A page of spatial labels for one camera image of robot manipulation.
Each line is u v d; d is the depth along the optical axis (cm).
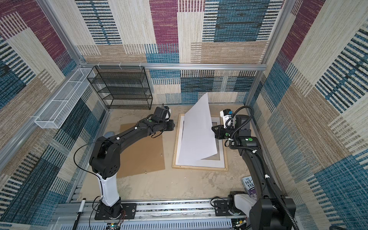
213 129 77
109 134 102
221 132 68
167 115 77
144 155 93
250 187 79
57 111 73
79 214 72
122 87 109
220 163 89
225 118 70
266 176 43
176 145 96
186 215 73
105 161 51
